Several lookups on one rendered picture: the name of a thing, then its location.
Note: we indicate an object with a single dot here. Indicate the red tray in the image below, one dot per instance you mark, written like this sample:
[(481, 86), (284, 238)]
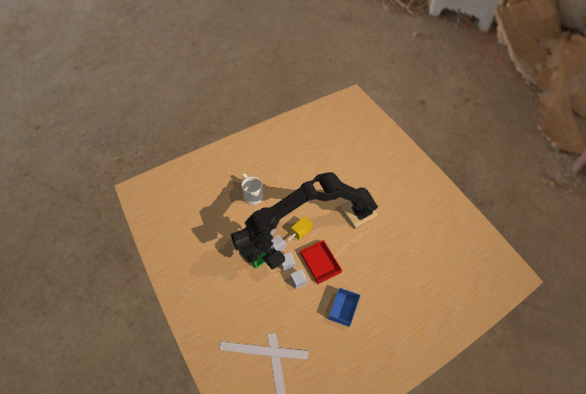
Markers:
[(320, 261)]

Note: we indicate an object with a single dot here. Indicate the blue open-top tray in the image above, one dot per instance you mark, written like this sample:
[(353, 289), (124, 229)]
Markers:
[(344, 307)]

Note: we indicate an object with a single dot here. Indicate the grey flat bar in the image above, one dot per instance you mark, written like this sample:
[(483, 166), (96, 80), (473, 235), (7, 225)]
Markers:
[(264, 350), (276, 366)]

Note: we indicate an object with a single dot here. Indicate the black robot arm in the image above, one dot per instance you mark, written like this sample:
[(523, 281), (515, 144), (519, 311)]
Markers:
[(262, 222)]

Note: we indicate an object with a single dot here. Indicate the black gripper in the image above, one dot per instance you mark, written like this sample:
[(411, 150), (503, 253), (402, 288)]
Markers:
[(272, 258)]

